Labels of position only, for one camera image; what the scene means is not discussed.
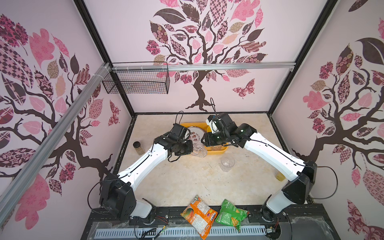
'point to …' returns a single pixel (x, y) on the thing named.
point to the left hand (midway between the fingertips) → (192, 151)
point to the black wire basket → (151, 77)
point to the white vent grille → (174, 232)
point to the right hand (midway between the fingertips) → (204, 138)
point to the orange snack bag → (200, 216)
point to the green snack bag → (230, 215)
